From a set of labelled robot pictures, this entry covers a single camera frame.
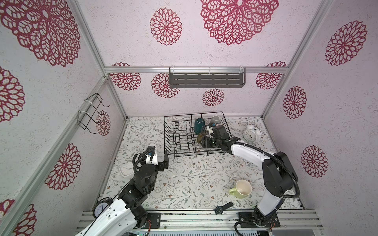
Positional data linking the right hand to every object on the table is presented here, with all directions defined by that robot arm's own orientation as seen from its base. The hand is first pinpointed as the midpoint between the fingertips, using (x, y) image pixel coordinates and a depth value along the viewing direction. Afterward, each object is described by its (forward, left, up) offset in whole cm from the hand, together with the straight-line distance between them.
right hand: (203, 139), depth 92 cm
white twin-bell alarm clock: (+9, -33, -6) cm, 35 cm away
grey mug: (+18, -9, -1) cm, 20 cm away
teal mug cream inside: (+14, +3, -3) cm, 15 cm away
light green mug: (-27, -21, -10) cm, 36 cm away
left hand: (-16, +24, +11) cm, 31 cm away
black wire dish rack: (+14, +16, -11) cm, 23 cm away
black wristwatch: (-37, -7, -12) cm, 40 cm away
